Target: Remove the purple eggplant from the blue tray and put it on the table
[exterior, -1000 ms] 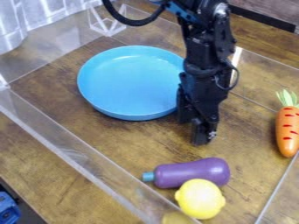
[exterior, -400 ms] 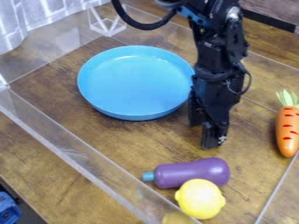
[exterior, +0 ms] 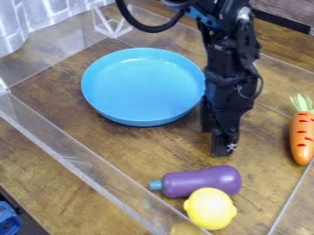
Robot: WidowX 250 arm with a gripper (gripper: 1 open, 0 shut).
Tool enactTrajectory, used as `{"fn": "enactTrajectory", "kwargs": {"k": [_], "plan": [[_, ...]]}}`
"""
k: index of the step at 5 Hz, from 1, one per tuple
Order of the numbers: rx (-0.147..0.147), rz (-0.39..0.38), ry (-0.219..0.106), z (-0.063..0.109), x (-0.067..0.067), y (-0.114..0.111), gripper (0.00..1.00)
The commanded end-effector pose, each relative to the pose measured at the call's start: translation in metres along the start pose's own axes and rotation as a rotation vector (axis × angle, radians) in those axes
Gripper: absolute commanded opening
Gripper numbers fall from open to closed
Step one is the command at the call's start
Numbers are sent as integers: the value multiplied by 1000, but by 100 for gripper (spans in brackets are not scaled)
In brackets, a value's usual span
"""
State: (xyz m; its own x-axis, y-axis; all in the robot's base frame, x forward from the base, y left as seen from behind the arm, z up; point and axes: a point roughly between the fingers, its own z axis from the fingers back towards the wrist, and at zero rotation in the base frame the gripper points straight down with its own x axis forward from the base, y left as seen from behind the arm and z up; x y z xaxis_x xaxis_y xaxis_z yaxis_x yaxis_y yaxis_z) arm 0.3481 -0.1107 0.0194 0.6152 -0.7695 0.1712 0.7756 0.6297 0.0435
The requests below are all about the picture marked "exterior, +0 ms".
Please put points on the orange toy carrot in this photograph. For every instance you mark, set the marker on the orange toy carrot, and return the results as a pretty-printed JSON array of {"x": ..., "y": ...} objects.
[{"x": 302, "y": 129}]

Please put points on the blue round tray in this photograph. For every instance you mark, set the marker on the blue round tray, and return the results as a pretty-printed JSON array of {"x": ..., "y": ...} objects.
[{"x": 143, "y": 87}]

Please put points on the dark wooden baseboard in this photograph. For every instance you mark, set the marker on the dark wooden baseboard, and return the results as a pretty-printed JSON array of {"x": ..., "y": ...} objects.
[{"x": 281, "y": 21}]

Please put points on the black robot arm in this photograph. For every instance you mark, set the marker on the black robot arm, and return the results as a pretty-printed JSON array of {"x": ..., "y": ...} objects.
[{"x": 226, "y": 24}]

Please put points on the yellow toy lemon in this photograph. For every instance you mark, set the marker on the yellow toy lemon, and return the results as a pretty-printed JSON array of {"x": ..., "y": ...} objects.
[{"x": 210, "y": 208}]

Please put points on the purple toy eggplant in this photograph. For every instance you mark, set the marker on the purple toy eggplant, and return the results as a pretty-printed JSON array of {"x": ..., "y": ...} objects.
[{"x": 179, "y": 184}]

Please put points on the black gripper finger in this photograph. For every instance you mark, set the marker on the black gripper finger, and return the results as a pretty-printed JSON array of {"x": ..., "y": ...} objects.
[
  {"x": 209, "y": 124},
  {"x": 225, "y": 142}
]

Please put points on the blue object at corner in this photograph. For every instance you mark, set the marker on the blue object at corner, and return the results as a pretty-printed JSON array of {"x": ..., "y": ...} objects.
[{"x": 11, "y": 223}]

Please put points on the clear acrylic enclosure wall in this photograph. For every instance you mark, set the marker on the clear acrylic enclosure wall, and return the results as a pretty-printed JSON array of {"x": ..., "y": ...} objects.
[{"x": 78, "y": 170}]

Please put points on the white curtain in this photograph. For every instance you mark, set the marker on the white curtain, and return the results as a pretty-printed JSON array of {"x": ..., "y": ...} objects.
[{"x": 24, "y": 16}]

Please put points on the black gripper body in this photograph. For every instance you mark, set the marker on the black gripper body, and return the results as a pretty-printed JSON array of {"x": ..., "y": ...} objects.
[{"x": 230, "y": 97}]

